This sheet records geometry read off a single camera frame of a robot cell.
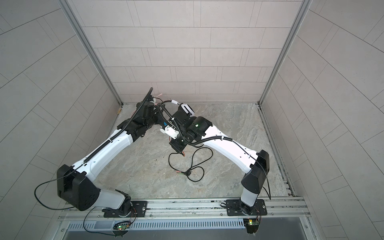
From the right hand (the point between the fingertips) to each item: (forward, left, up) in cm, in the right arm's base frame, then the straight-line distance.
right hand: (173, 146), depth 70 cm
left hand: (+20, +5, +4) cm, 21 cm away
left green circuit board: (-28, +24, -18) cm, 41 cm away
